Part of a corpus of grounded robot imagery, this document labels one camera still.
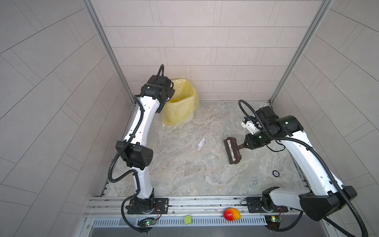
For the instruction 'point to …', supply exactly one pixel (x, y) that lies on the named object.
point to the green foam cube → (187, 219)
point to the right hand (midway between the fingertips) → (244, 144)
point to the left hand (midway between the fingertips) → (151, 103)
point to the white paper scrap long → (201, 144)
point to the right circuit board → (273, 222)
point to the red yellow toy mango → (232, 214)
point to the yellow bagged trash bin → (180, 107)
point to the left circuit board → (147, 222)
